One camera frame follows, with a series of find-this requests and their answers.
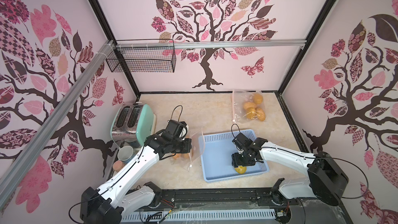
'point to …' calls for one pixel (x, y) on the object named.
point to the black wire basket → (142, 59)
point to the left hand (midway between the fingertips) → (190, 150)
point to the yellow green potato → (241, 169)
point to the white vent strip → (198, 215)
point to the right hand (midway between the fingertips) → (236, 162)
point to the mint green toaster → (131, 124)
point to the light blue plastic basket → (216, 151)
